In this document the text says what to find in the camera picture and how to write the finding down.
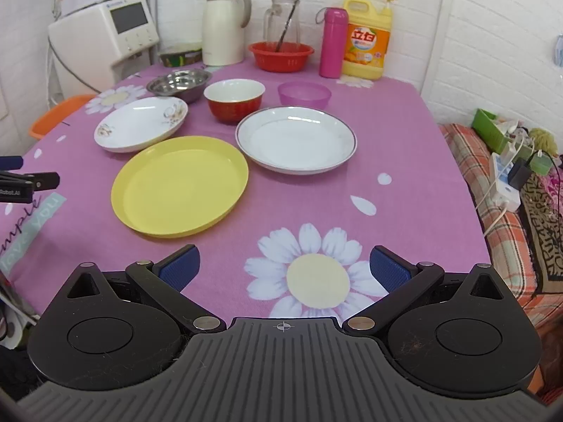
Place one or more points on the white blue-rimmed plate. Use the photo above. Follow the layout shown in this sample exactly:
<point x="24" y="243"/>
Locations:
<point x="296" y="140"/>

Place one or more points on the stainless steel bowl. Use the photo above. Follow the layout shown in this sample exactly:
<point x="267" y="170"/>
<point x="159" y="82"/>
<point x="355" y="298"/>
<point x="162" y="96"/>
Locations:
<point x="187" y="85"/>

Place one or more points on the orange plastic basin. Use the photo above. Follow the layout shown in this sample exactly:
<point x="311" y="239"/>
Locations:
<point x="48" y="121"/>

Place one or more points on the dark stirring stick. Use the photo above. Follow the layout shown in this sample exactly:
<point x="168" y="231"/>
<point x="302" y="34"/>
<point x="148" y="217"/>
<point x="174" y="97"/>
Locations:
<point x="286" y="25"/>

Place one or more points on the white water dispenser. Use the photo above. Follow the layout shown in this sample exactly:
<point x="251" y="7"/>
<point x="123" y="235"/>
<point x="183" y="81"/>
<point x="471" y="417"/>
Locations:
<point x="94" y="44"/>

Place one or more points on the plaid orange cloth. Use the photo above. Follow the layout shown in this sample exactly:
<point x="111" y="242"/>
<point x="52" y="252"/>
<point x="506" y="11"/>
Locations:
<point x="507" y="243"/>

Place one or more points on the pink thermos bottle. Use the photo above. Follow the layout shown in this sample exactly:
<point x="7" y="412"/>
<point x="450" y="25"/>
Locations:
<point x="335" y="23"/>

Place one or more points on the white floral plate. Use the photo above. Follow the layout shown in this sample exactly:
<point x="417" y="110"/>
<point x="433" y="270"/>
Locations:
<point x="140" y="124"/>

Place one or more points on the yellow detergent bottle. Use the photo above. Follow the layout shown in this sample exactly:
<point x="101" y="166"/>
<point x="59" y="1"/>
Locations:
<point x="367" y="38"/>

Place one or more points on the white power strip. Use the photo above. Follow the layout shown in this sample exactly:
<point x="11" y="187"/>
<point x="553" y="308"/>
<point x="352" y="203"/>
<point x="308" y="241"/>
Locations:
<point x="503" y="195"/>

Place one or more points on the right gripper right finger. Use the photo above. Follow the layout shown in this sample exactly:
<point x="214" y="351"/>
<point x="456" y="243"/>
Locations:
<point x="406" y="284"/>

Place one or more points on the glass carafe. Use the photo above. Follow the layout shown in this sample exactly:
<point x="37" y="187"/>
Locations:
<point x="274" y="20"/>

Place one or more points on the white thermos jug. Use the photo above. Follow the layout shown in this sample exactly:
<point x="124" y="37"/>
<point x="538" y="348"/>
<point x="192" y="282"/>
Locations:
<point x="223" y="36"/>

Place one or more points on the green plastic box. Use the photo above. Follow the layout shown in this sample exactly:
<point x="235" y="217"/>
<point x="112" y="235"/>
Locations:
<point x="494" y="130"/>

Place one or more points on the red plastic basket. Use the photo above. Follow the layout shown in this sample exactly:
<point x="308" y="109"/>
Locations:
<point x="291" y="57"/>

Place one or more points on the yellow plastic plate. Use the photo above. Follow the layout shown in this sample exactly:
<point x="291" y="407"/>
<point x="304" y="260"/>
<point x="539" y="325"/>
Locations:
<point x="179" y="187"/>

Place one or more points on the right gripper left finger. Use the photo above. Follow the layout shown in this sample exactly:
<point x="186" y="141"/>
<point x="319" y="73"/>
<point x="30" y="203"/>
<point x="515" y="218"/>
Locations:
<point x="160" y="285"/>

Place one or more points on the purple plastic bowl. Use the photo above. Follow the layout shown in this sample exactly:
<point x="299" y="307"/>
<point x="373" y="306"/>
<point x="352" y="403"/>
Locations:
<point x="304" y="94"/>

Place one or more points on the pink floral tablecloth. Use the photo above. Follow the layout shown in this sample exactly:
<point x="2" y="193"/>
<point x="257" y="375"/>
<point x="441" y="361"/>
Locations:
<point x="293" y="246"/>

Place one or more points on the red white ceramic bowl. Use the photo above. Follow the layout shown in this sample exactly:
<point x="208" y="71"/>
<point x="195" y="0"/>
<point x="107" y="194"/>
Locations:
<point x="233" y="99"/>

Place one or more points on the green instant noodle bowl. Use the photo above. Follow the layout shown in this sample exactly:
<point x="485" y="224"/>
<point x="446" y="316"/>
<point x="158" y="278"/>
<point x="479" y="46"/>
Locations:
<point x="180" y="55"/>

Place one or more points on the black charger adapter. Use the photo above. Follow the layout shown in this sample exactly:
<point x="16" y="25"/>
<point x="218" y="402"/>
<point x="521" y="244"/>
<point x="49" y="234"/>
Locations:
<point x="519" y="174"/>

